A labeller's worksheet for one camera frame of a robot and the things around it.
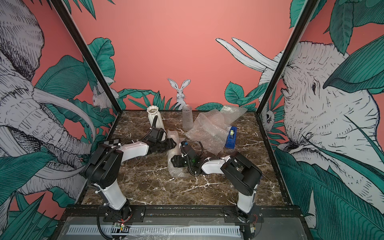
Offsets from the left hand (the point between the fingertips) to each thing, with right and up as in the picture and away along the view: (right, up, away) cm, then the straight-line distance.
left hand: (174, 142), depth 96 cm
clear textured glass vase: (+8, +17, +2) cm, 19 cm away
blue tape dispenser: (+38, +1, +1) cm, 38 cm away
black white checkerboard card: (-41, -1, +2) cm, 41 cm away
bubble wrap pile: (+24, +9, +11) cm, 27 cm away
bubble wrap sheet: (+2, -15, -12) cm, 20 cm away
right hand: (+1, -8, -8) cm, 11 cm away
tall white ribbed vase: (-13, +20, -4) cm, 25 cm away
